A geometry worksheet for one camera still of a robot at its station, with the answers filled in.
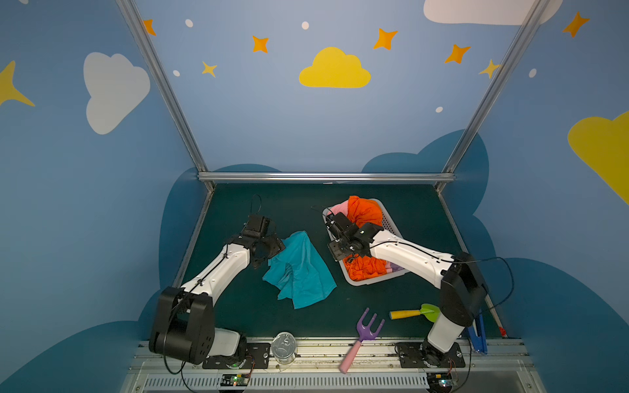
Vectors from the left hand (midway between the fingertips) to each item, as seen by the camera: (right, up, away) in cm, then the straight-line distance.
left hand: (278, 249), depth 88 cm
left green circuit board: (-10, -36, -17) cm, 41 cm away
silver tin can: (+4, -26, -17) cm, 31 cm away
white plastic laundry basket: (+43, +8, +9) cm, 45 cm away
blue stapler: (+66, -27, -13) cm, 72 cm away
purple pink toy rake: (+30, -27, -9) cm, 41 cm away
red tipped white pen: (+79, -23, 0) cm, 82 cm away
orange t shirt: (+32, -7, -1) cm, 32 cm away
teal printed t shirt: (+8, -7, -4) cm, 11 cm away
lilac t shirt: (+33, +1, -31) cm, 46 cm away
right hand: (+23, +3, -1) cm, 23 cm away
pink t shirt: (+24, +15, +12) cm, 31 cm away
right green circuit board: (+51, -37, -17) cm, 65 cm away
